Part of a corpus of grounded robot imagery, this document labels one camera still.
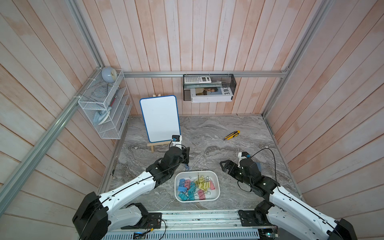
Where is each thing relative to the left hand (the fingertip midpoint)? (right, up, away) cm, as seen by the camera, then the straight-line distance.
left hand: (186, 150), depth 80 cm
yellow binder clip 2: (+9, -20, 0) cm, 22 cm away
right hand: (+21, -8, +2) cm, 23 cm away
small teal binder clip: (+3, -21, 0) cm, 21 cm away
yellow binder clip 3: (+11, -18, 0) cm, 21 cm away
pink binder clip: (0, -19, +2) cm, 19 cm away
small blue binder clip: (-3, -22, +1) cm, 22 cm away
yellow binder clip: (+9, -17, +5) cm, 20 cm away
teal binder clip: (-1, -25, 0) cm, 25 cm away
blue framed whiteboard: (-15, +18, +6) cm, 24 cm away
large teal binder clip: (+2, -25, -1) cm, 25 cm away
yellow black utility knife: (+33, +7, +27) cm, 43 cm away
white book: (+18, +34, +13) cm, 40 cm away
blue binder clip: (-3, -19, +2) cm, 19 cm away
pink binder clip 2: (+8, -24, 0) cm, 26 cm away
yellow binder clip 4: (+12, -16, +1) cm, 20 cm away
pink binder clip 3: (+14, -21, +2) cm, 25 cm away
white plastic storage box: (+6, -20, 0) cm, 21 cm away
